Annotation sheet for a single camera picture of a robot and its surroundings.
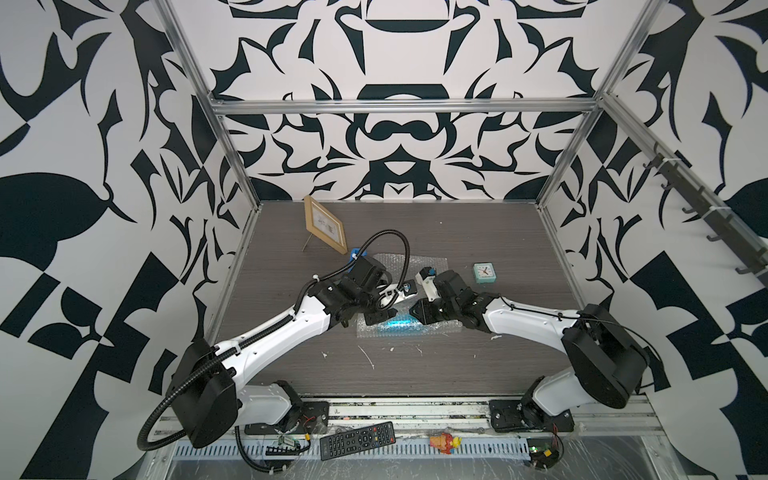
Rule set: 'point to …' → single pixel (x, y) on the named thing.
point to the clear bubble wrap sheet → (399, 271)
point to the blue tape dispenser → (354, 253)
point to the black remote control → (356, 440)
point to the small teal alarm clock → (484, 272)
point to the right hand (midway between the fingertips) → (410, 307)
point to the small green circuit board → (288, 440)
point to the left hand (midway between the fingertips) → (388, 292)
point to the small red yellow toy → (445, 443)
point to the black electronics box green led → (543, 452)
